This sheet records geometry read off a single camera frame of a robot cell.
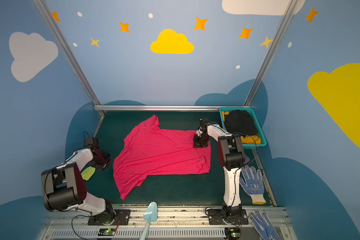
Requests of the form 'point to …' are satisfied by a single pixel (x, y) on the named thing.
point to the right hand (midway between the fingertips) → (196, 144)
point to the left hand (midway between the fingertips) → (113, 160)
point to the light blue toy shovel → (150, 215)
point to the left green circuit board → (107, 232)
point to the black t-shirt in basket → (240, 121)
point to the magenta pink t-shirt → (149, 150)
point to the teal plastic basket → (263, 142)
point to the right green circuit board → (232, 233)
